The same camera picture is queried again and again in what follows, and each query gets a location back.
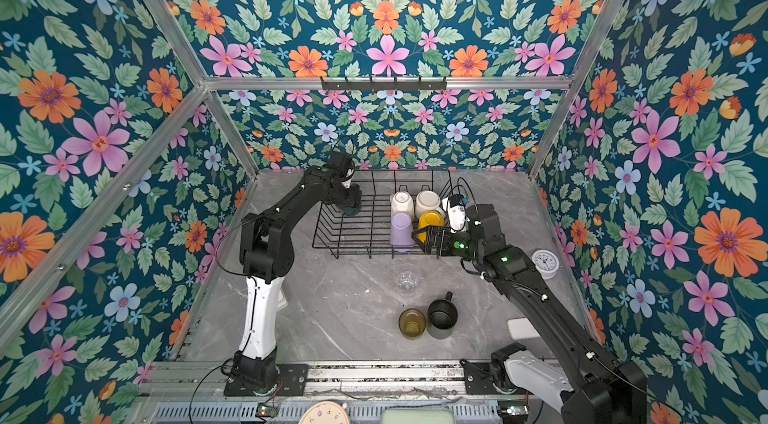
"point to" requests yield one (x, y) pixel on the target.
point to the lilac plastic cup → (401, 232)
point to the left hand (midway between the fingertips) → (353, 192)
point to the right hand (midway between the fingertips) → (425, 233)
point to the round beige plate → (324, 413)
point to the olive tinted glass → (412, 323)
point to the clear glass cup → (407, 279)
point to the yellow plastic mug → (429, 218)
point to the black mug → (442, 317)
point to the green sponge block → (417, 415)
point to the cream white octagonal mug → (402, 201)
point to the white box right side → (521, 328)
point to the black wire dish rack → (338, 234)
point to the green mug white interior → (351, 210)
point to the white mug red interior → (427, 201)
